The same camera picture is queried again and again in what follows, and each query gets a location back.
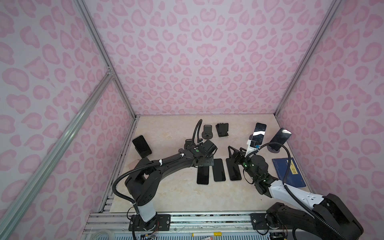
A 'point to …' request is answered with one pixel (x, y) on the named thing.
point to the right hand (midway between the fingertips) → (234, 146)
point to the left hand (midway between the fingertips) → (206, 158)
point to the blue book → (293, 177)
